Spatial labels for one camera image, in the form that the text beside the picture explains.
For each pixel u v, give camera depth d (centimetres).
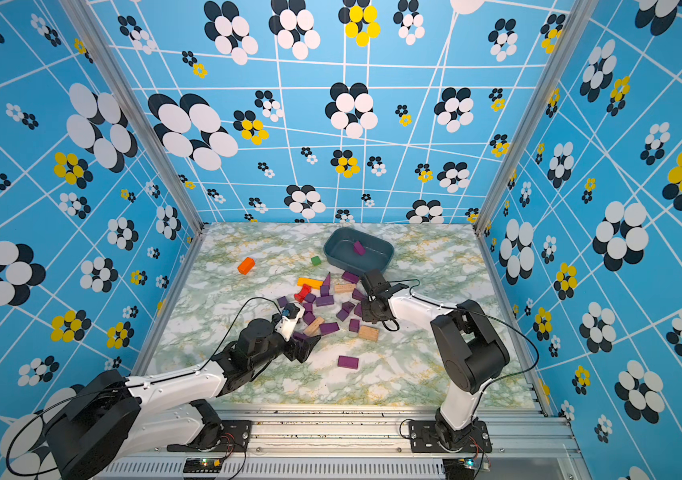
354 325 92
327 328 93
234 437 73
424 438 72
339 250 112
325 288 101
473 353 47
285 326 73
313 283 102
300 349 75
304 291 102
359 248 111
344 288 99
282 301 99
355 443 73
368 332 89
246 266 107
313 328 91
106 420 41
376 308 69
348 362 85
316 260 108
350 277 104
